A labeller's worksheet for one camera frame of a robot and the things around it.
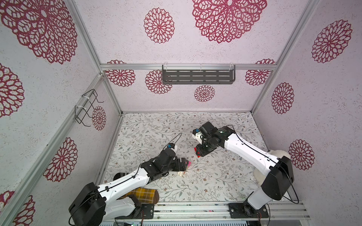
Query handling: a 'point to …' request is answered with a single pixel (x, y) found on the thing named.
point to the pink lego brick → (189, 164)
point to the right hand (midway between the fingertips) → (197, 150)
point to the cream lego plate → (180, 173)
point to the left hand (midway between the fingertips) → (181, 162)
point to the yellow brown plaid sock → (145, 195)
